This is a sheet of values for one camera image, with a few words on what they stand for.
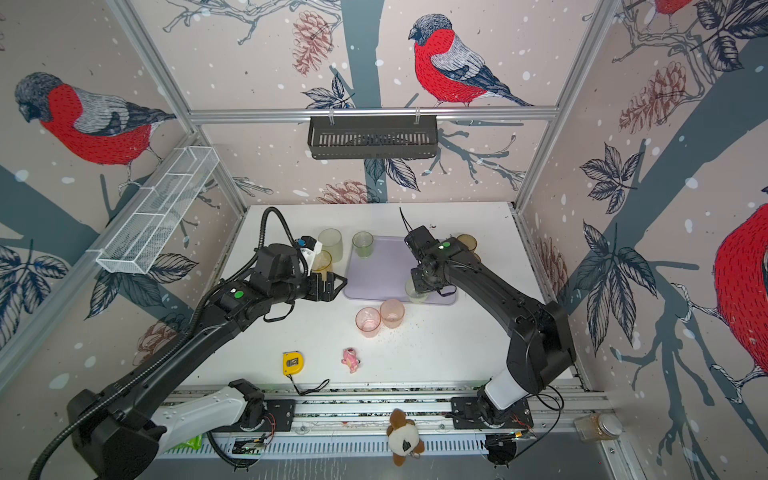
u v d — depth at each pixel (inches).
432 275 27.4
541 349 16.8
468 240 40.8
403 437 26.6
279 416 28.8
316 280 25.5
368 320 35.2
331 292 26.0
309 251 26.5
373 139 42.0
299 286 24.7
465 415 28.6
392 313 35.5
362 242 42.1
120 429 14.7
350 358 31.7
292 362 31.6
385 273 40.2
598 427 25.3
